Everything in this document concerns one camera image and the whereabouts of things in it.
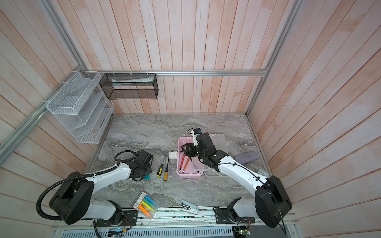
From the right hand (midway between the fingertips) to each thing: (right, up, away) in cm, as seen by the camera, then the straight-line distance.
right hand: (185, 146), depth 82 cm
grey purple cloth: (+39, -8, +10) cm, 41 cm away
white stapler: (+2, -31, -7) cm, 32 cm away
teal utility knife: (-22, -19, +3) cm, 30 cm away
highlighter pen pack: (-20, -30, -6) cm, 37 cm away
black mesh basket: (-40, +41, +22) cm, 61 cm away
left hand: (-24, -17, +7) cm, 30 cm away
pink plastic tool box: (+1, -14, +8) cm, 16 cm away
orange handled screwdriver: (-12, -17, +5) cm, 22 cm away
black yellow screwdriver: (-15, -15, +6) cm, 22 cm away
